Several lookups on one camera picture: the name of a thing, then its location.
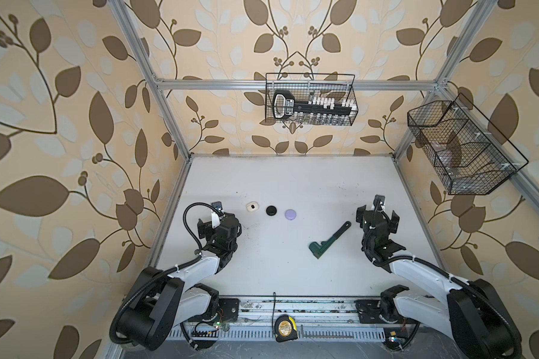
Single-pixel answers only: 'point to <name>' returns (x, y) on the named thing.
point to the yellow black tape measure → (285, 328)
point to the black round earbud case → (271, 210)
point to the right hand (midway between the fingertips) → (380, 212)
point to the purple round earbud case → (290, 215)
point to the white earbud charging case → (252, 206)
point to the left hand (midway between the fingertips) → (215, 216)
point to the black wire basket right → (471, 157)
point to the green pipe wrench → (318, 249)
